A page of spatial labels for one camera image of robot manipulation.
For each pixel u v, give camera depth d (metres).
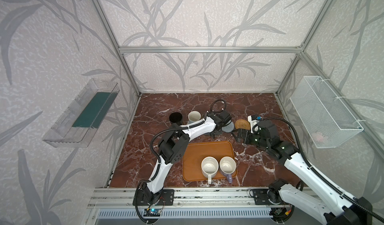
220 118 0.75
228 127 1.01
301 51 0.94
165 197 0.74
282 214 0.74
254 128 0.67
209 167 0.83
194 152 0.89
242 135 0.68
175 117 0.93
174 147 0.53
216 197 0.75
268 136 0.58
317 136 0.73
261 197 0.73
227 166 0.83
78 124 0.63
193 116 0.96
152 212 0.71
